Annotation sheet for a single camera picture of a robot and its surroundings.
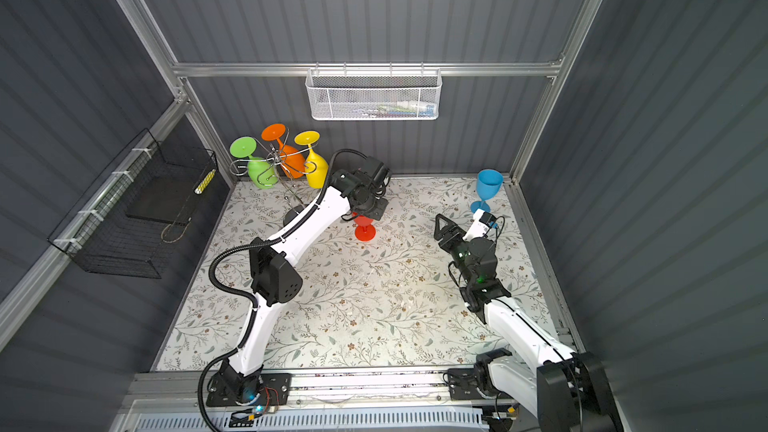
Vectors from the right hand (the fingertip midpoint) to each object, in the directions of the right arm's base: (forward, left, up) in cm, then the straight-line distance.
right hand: (445, 222), depth 80 cm
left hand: (+10, +20, -5) cm, 23 cm away
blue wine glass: (+22, -18, -8) cm, 29 cm away
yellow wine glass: (+25, +40, -3) cm, 47 cm away
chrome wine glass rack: (+14, +46, +10) cm, 49 cm away
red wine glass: (+12, +25, -21) cm, 35 cm away
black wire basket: (-6, +79, +8) cm, 79 cm away
